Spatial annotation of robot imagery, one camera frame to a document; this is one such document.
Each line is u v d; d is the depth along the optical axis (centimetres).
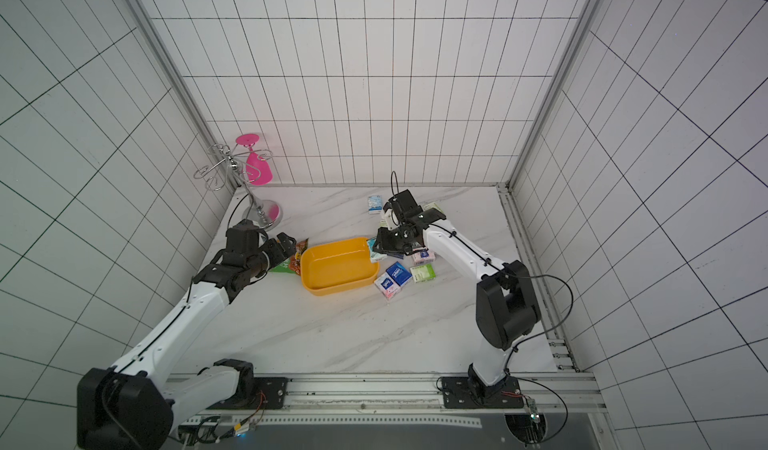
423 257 95
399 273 92
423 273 92
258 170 88
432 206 65
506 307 46
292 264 92
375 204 110
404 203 69
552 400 73
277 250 74
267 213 110
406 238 63
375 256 82
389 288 88
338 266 96
